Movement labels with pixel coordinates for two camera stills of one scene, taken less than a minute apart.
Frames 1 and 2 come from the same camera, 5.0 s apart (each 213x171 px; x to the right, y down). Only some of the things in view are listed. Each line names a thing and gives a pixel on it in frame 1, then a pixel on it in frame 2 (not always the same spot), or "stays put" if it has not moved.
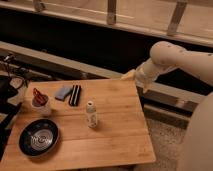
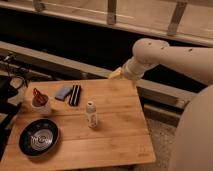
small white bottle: (91, 114) stays put
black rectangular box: (75, 95) stays put
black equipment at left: (10, 110) stays put
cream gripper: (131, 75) to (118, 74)
